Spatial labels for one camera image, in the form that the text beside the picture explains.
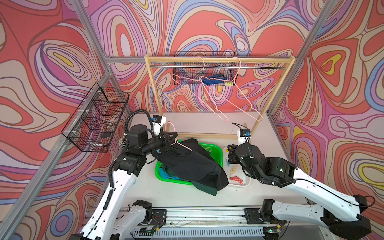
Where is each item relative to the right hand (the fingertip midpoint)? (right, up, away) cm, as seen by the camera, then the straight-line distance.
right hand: (230, 151), depth 67 cm
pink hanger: (-25, +5, 0) cm, 25 cm away
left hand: (-24, +7, 0) cm, 25 cm away
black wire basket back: (-17, +46, +34) cm, 59 cm away
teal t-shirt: (-32, -15, +11) cm, 37 cm away
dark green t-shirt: (-13, -19, +6) cm, 24 cm away
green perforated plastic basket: (-4, -4, +23) cm, 23 cm away
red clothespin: (+8, -19, +16) cm, 26 cm away
